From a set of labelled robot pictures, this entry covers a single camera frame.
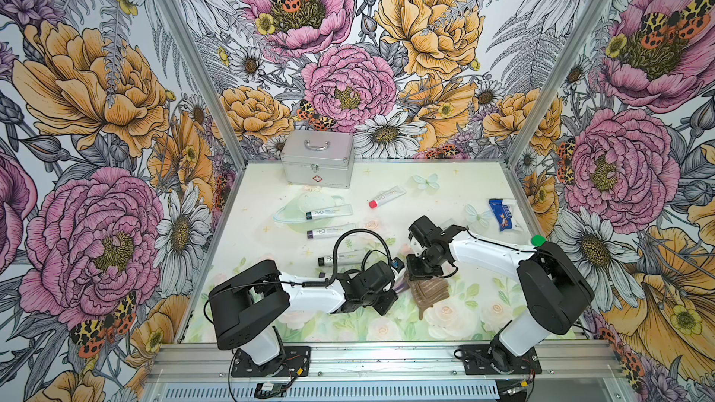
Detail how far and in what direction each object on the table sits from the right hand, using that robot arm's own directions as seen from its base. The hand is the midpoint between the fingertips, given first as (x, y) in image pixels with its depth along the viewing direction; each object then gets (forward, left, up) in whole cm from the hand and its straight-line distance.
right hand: (414, 283), depth 86 cm
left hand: (-3, +8, -2) cm, 9 cm away
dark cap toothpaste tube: (+9, +20, 0) cm, 22 cm away
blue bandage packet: (+24, -35, 0) cm, 43 cm away
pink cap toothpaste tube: (+35, +5, -1) cm, 35 cm away
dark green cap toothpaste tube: (+29, +27, -1) cm, 39 cm away
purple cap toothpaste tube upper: (+19, +26, +1) cm, 32 cm away
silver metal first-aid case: (+42, +29, +13) cm, 53 cm away
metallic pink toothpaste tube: (+1, +4, -2) cm, 5 cm away
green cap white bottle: (+9, -38, +8) cm, 39 cm away
